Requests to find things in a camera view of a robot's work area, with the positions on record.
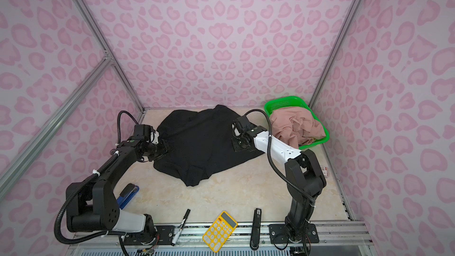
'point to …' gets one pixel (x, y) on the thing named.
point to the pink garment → (295, 126)
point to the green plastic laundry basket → (294, 101)
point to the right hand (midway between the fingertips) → (237, 143)
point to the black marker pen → (180, 227)
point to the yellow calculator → (220, 231)
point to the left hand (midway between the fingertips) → (170, 147)
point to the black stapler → (255, 234)
